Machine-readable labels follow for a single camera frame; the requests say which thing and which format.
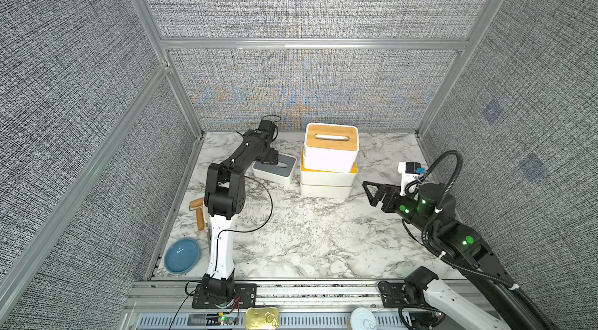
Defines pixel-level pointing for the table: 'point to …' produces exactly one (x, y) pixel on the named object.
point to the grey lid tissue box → (285, 166)
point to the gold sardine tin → (262, 318)
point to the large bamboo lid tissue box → (312, 191)
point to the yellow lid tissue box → (326, 178)
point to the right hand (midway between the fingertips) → (374, 180)
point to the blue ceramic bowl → (181, 255)
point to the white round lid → (363, 319)
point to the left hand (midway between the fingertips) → (266, 157)
